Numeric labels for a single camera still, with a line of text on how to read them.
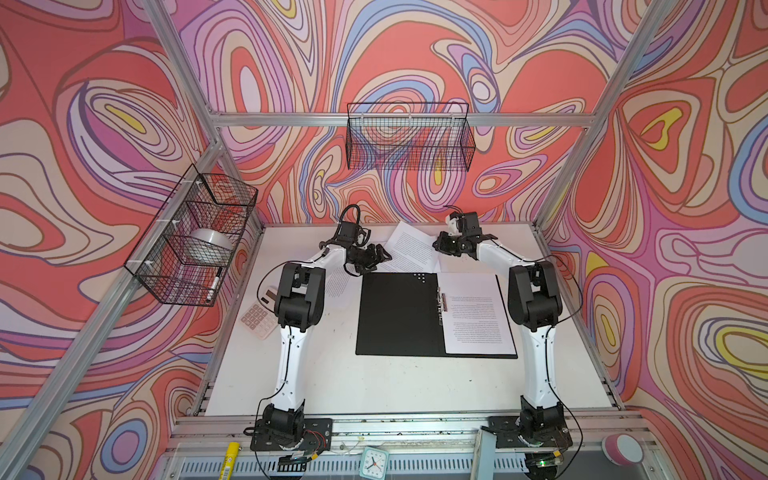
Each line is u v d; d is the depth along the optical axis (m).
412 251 1.08
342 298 0.99
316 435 0.73
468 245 0.81
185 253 0.72
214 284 0.71
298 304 0.62
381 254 0.98
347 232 0.90
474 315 0.96
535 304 0.60
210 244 0.69
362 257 0.93
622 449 0.68
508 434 0.72
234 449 0.71
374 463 0.69
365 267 0.96
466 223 0.86
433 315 0.95
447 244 0.95
